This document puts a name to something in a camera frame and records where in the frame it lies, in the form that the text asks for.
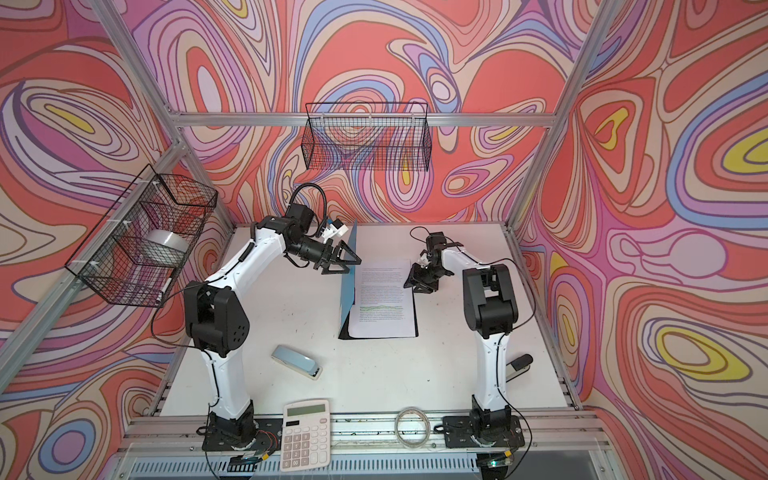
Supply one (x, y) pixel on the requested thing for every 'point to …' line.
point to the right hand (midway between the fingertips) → (412, 291)
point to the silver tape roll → (169, 239)
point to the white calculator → (306, 435)
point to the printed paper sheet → (383, 306)
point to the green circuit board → (243, 461)
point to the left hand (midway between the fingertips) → (354, 264)
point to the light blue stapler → (297, 361)
